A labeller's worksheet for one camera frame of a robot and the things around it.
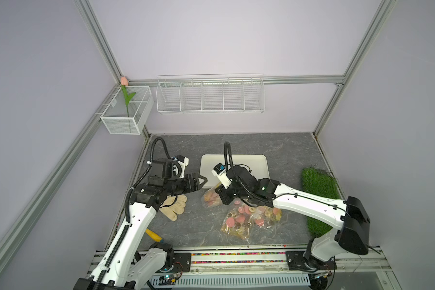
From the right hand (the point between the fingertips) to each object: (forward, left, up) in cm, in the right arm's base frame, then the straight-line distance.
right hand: (215, 189), depth 75 cm
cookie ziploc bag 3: (-6, -23, -16) cm, 29 cm away
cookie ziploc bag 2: (-7, -10, -15) cm, 20 cm away
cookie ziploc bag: (-1, +2, -7) cm, 7 cm away
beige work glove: (-10, +14, +8) cm, 19 cm away
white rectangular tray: (+24, -23, -16) cm, 37 cm away
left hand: (0, +5, +4) cm, 7 cm away
